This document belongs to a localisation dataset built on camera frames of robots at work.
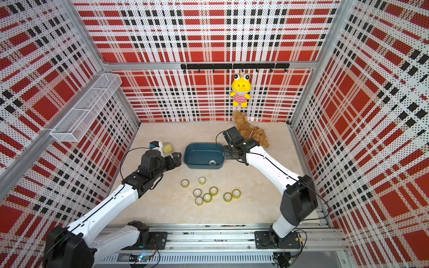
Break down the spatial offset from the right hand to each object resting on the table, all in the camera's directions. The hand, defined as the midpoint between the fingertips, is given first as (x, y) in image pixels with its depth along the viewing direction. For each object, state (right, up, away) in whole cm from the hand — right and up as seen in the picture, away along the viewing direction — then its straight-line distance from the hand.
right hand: (232, 152), depth 84 cm
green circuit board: (-38, -44, -15) cm, 60 cm away
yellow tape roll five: (-17, -26, +2) cm, 31 cm away
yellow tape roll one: (-26, -18, +7) cm, 32 cm away
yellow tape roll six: (-13, -25, +2) cm, 28 cm away
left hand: (-28, -2, -1) cm, 28 cm away
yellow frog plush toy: (+6, +36, +7) cm, 37 cm away
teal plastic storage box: (-17, -4, +22) cm, 28 cm away
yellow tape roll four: (-10, -22, +5) cm, 24 cm away
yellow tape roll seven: (-2, -24, +2) cm, 24 cm away
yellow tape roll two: (-17, -17, +9) cm, 25 cm away
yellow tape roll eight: (+2, -23, +4) cm, 23 cm away
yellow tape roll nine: (-11, -8, +15) cm, 20 cm away
